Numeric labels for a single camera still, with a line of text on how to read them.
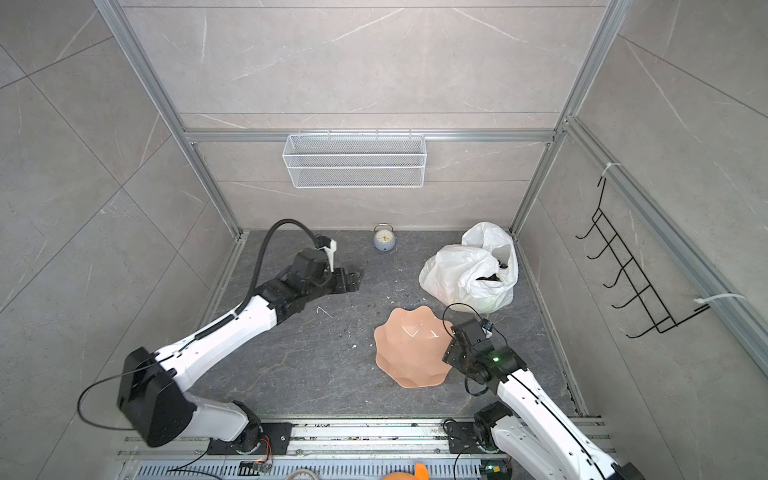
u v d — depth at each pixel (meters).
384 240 1.12
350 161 1.01
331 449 0.73
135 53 0.73
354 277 0.71
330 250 0.73
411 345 0.90
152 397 0.40
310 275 0.61
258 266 0.57
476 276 0.81
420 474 0.66
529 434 0.57
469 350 0.60
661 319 0.59
